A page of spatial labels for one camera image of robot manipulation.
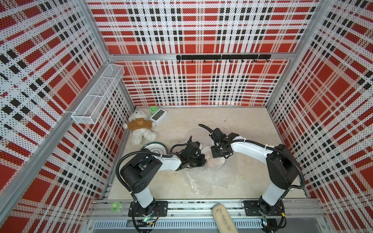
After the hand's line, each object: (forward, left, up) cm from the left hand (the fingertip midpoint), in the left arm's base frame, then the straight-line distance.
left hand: (209, 161), depth 88 cm
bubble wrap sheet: (-11, +4, -1) cm, 12 cm away
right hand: (+4, -6, +3) cm, 8 cm away
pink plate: (-2, -1, +4) cm, 5 cm away
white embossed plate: (+11, +35, -1) cm, 36 cm away
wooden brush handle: (-30, -5, +3) cm, 30 cm away
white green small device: (+36, +37, +2) cm, 52 cm away
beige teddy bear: (+24, +47, +4) cm, 53 cm away
